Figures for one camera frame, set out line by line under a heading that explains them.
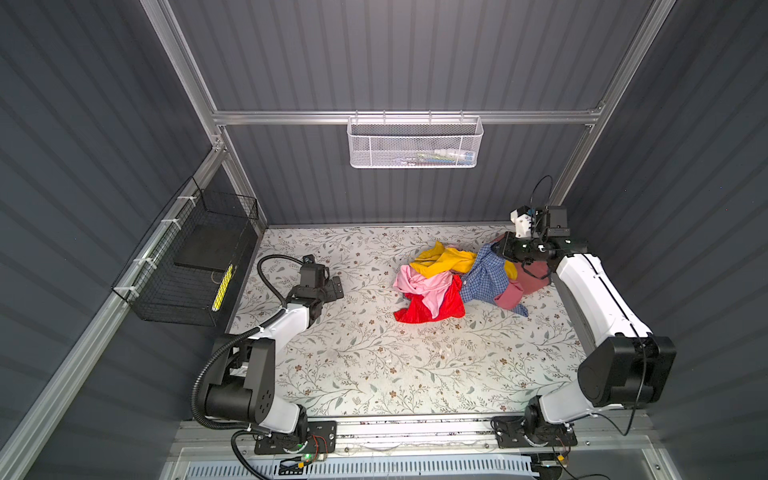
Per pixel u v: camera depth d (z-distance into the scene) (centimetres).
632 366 49
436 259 88
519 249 73
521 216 75
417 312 90
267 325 52
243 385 44
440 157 91
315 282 71
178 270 72
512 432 74
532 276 68
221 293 68
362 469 77
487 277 81
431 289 88
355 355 87
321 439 72
